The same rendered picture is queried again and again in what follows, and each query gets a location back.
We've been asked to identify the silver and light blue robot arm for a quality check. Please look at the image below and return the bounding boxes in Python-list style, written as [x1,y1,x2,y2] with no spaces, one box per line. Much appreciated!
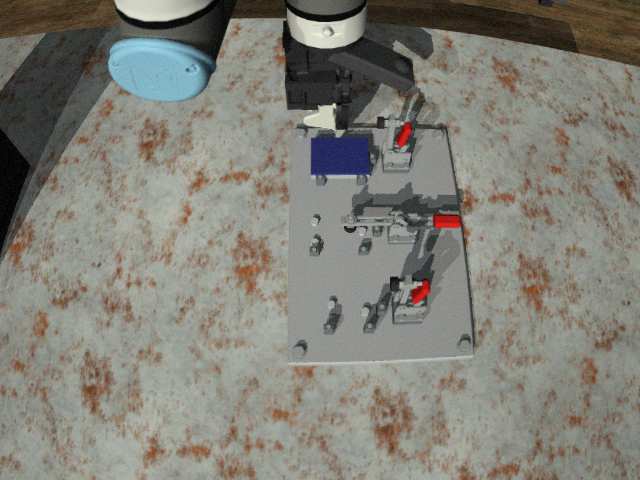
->
[108,0,415,102]

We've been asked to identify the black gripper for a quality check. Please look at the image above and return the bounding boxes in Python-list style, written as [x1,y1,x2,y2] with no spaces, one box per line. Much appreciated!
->
[282,21,356,138]

